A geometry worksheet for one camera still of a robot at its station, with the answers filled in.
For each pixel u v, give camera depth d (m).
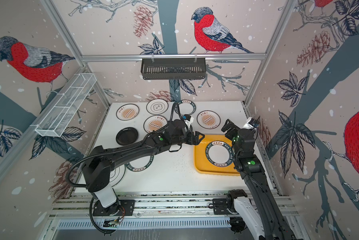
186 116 0.71
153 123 1.09
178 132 0.62
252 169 0.50
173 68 1.06
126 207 0.73
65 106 0.78
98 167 0.43
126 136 1.01
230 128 0.66
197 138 0.70
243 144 0.52
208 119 1.10
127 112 1.16
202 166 0.86
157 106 1.18
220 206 0.73
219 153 0.91
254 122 0.61
